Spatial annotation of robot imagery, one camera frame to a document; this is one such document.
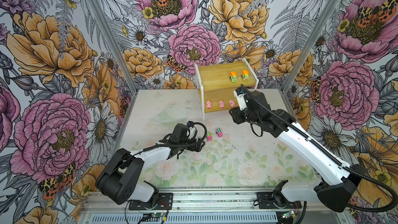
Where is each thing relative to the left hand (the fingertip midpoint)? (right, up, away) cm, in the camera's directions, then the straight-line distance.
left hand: (196, 145), depth 89 cm
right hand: (+19, +19, -16) cm, 32 cm away
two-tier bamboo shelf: (+11, +35, -8) cm, 38 cm away
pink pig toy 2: (+14, +24, +2) cm, 28 cm away
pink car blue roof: (+13, +6, +7) cm, 16 cm away
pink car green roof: (+7, +4, +5) cm, 10 cm away
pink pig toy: (+7, +23, 0) cm, 24 cm away
